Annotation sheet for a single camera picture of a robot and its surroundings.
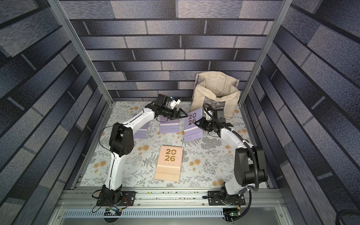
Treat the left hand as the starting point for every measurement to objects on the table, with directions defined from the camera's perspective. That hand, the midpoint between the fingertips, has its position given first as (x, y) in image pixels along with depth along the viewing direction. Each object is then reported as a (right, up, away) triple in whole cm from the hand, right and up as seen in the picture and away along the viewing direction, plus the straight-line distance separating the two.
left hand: (183, 114), depth 89 cm
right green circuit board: (+24, -49, -20) cm, 58 cm away
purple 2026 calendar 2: (-11, -9, +17) cm, 22 cm away
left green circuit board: (-38, -51, -18) cm, 66 cm away
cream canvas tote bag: (+28, +20, +21) cm, 40 cm away
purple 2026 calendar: (+6, -12, -1) cm, 14 cm away
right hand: (+7, -6, -1) cm, 9 cm away
